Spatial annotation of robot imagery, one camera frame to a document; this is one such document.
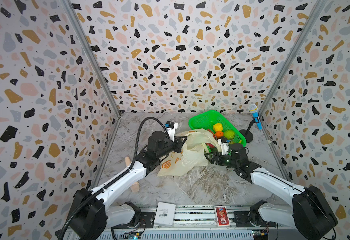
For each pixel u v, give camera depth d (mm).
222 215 746
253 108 900
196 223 733
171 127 664
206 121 1162
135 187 816
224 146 780
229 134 975
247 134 1063
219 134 1028
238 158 656
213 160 749
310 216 409
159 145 579
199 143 888
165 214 716
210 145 940
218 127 1063
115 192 439
